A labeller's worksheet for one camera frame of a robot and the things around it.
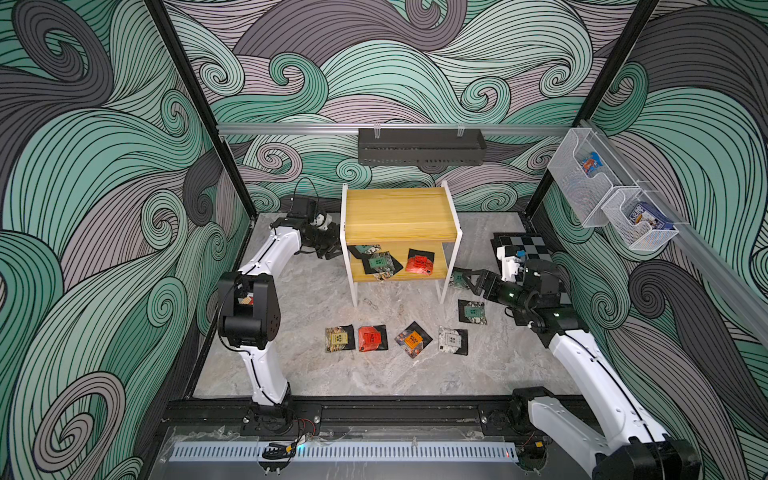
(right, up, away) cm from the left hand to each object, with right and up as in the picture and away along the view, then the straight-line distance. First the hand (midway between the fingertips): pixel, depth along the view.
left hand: (352, 240), depth 89 cm
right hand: (+34, -10, -11) cm, 37 cm away
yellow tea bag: (-4, -29, -2) cm, 30 cm away
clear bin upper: (+68, +13, -6) cm, 70 cm away
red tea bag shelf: (+20, -6, -3) cm, 21 cm away
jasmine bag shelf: (+3, -3, -1) cm, 5 cm away
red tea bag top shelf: (+6, -29, -2) cm, 30 cm away
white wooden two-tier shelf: (+11, +2, -18) cm, 21 cm away
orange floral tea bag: (+18, -30, -2) cm, 35 cm away
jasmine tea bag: (+37, -23, +3) cm, 44 cm away
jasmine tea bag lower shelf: (+9, -7, -6) cm, 13 cm away
